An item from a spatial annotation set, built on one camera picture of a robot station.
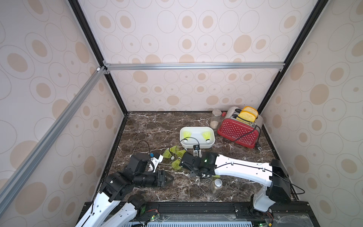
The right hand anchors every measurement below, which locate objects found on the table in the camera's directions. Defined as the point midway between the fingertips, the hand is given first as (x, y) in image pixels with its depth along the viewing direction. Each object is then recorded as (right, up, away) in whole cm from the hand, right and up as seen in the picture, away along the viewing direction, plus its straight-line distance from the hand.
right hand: (193, 173), depth 75 cm
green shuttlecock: (+11, +19, +24) cm, 33 cm away
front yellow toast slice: (+35, +32, +12) cm, 49 cm away
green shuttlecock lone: (-3, +19, +25) cm, 32 cm away
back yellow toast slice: (+38, +36, +16) cm, 55 cm away
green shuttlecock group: (-16, +7, +14) cm, 22 cm away
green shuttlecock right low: (+14, -4, +8) cm, 17 cm away
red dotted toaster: (+34, +21, +14) cm, 42 cm away
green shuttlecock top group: (-11, +10, +19) cm, 24 cm away
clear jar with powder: (+19, +29, +33) cm, 48 cm away
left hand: (-10, +1, -13) cm, 16 cm away
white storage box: (+4, +17, +29) cm, 34 cm away
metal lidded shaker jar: (+12, -6, -3) cm, 14 cm away
